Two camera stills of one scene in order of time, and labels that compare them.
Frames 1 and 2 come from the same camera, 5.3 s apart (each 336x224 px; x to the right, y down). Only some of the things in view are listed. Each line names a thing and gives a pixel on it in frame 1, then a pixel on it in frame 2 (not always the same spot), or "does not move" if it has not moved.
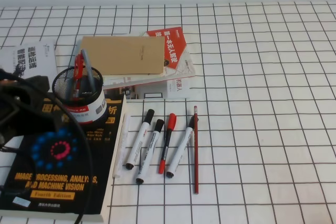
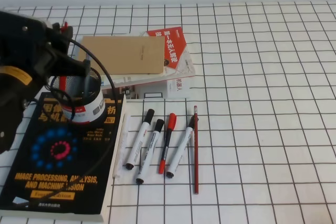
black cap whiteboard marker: x=139 y=138 does not move
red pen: x=79 y=68 to x=63 y=80
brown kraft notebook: x=121 y=55 does not move
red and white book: x=177 y=62 does not move
